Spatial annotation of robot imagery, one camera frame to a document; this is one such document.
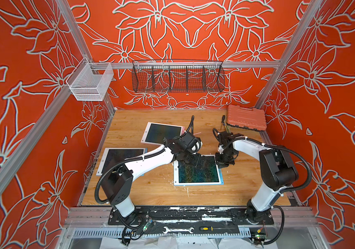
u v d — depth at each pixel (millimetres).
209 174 861
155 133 1070
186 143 630
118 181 435
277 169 475
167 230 697
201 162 697
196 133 1054
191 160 689
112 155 931
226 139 701
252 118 1070
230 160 764
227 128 1066
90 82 925
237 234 695
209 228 697
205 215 743
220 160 812
